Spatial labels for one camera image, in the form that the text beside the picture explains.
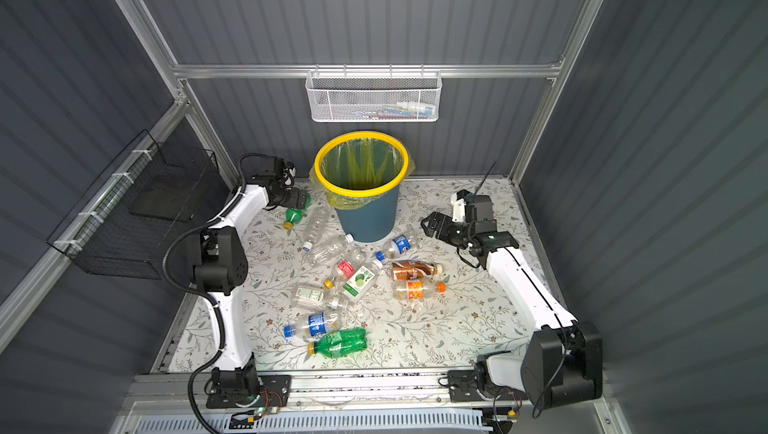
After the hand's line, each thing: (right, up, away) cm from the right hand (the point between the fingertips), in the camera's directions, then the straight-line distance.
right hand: (437, 227), depth 83 cm
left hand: (-48, +9, +19) cm, 53 cm away
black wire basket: (-72, +7, -8) cm, 73 cm away
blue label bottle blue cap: (-33, -26, -4) cm, 42 cm away
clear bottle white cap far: (-40, -1, +22) cm, 45 cm away
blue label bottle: (-12, -7, +14) cm, 19 cm away
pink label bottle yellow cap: (-27, -13, +7) cm, 30 cm away
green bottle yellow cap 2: (-26, -30, -5) cm, 41 cm away
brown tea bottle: (-8, -13, +6) cm, 17 cm away
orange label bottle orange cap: (-6, -18, +4) cm, 20 cm away
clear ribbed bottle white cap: (-33, -9, +12) cm, 36 cm away
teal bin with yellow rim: (-19, -1, +22) cm, 29 cm away
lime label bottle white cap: (-23, -17, +6) cm, 29 cm away
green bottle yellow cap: (-48, +3, +22) cm, 52 cm away
